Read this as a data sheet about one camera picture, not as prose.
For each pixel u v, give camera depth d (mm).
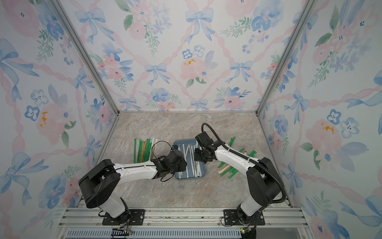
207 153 632
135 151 977
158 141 1027
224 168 904
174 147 814
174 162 679
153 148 982
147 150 992
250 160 481
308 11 698
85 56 860
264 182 443
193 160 816
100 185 460
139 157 954
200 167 875
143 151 977
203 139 698
